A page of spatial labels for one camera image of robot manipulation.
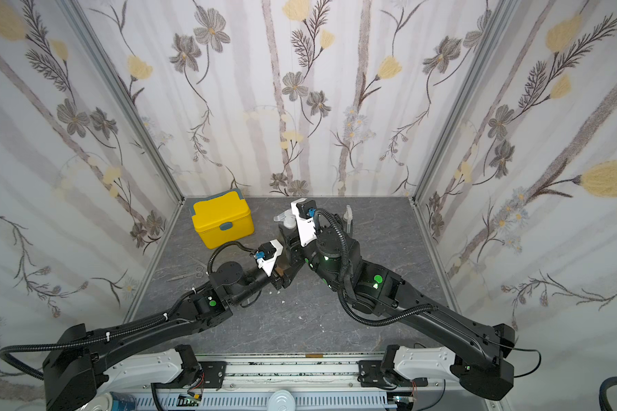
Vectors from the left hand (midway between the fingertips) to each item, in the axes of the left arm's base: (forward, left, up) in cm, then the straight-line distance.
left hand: (295, 250), depth 68 cm
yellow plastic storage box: (+25, +29, -16) cm, 41 cm away
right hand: (-3, 0, +14) cm, 14 cm away
